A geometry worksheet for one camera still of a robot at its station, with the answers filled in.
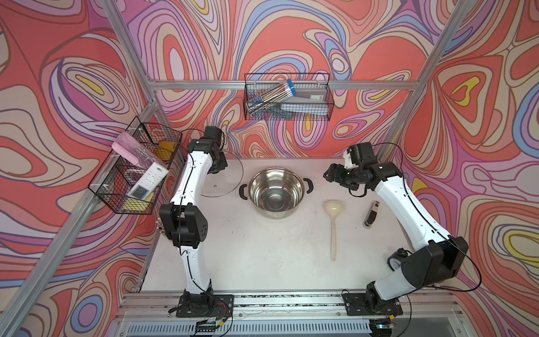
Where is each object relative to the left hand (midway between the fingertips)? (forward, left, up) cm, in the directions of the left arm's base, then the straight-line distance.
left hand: (218, 165), depth 89 cm
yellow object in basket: (-3, +18, +12) cm, 21 cm away
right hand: (-11, -47, +2) cm, 48 cm away
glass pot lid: (-2, -2, -8) cm, 9 cm away
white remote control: (-17, +16, +13) cm, 26 cm away
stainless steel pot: (+1, -26, -20) cm, 33 cm away
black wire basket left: (-15, +25, +10) cm, 31 cm away
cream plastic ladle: (-10, -52, -19) cm, 56 cm away
